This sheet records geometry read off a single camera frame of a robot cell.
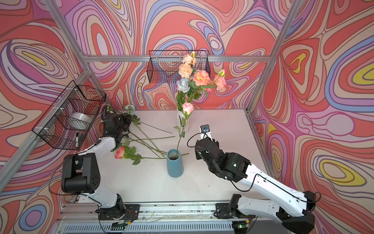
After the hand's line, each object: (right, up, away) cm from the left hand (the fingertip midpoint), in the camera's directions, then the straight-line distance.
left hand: (133, 113), depth 90 cm
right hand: (+41, -16, -22) cm, 49 cm away
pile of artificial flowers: (0, -21, +10) cm, 23 cm away
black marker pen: (-22, -15, -18) cm, 32 cm away
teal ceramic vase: (+28, -25, -21) cm, 43 cm away
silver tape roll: (-19, -5, -19) cm, 28 cm away
